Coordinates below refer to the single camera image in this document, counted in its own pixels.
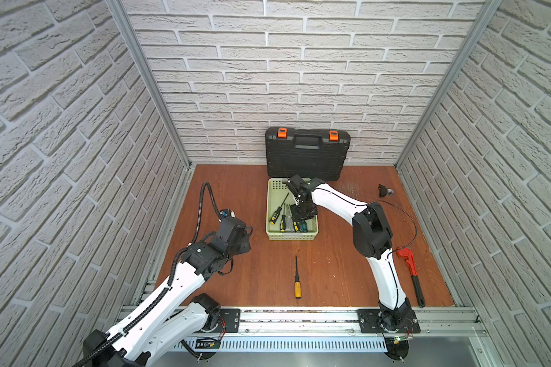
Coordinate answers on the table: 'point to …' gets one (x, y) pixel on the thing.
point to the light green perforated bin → (279, 222)
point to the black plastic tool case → (317, 153)
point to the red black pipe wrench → (418, 290)
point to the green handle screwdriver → (303, 226)
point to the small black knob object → (384, 191)
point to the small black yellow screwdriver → (295, 226)
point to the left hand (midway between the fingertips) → (248, 234)
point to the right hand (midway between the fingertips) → (304, 217)
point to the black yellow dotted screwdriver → (278, 211)
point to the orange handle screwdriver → (297, 285)
